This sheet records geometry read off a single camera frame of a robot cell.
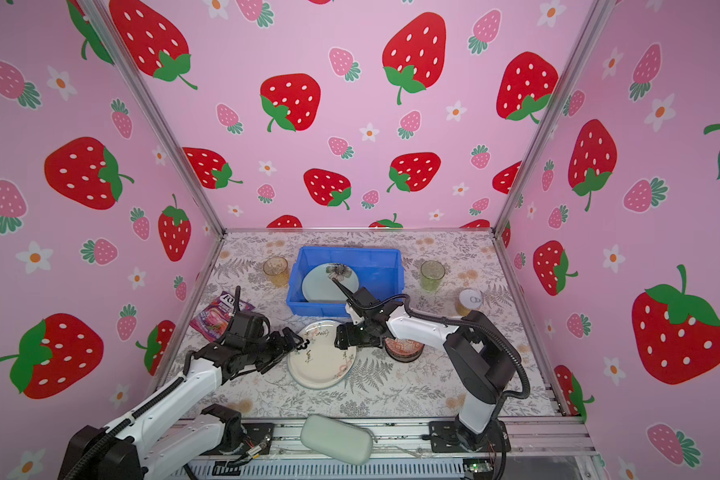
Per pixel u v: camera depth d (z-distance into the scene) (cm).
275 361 75
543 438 76
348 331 78
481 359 47
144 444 43
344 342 78
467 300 95
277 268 107
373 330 65
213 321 93
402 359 80
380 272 108
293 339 78
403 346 82
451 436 73
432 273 104
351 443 72
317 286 101
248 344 65
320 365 85
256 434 75
